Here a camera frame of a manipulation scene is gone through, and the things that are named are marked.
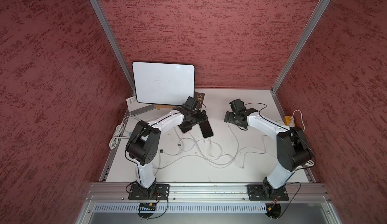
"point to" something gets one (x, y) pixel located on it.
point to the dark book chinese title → (199, 97)
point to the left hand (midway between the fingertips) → (202, 122)
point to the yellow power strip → (287, 119)
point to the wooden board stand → (159, 106)
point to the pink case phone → (184, 129)
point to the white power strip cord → (303, 128)
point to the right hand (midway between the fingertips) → (232, 121)
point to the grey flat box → (134, 107)
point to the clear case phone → (206, 129)
